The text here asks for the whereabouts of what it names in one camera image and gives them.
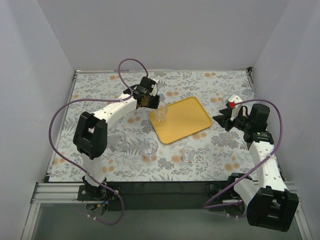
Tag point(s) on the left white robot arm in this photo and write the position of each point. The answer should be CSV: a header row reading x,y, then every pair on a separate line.
x,y
91,134

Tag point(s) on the yellow plastic tray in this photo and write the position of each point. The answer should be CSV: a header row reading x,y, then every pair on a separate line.
x,y
184,118

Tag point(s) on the small clear glass front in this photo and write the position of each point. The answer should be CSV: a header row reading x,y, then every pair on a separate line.
x,y
187,154

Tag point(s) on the aluminium frame rail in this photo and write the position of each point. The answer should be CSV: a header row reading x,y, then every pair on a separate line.
x,y
68,192

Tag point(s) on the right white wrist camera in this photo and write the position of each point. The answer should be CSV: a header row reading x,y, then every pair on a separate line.
x,y
234,103

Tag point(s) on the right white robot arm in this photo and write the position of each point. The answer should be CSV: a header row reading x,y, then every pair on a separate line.
x,y
269,203

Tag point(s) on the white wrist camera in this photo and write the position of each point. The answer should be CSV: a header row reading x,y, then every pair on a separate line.
x,y
234,103
154,87

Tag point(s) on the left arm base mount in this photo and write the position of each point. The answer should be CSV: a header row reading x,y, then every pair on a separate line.
x,y
92,193

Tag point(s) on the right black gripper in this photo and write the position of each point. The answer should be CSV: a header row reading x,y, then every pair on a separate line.
x,y
230,121

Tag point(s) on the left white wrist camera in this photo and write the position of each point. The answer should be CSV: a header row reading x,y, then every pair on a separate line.
x,y
154,87

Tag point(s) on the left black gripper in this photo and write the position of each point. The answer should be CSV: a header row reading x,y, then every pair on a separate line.
x,y
152,102

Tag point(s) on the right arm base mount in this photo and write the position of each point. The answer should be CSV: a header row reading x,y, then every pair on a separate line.
x,y
219,191

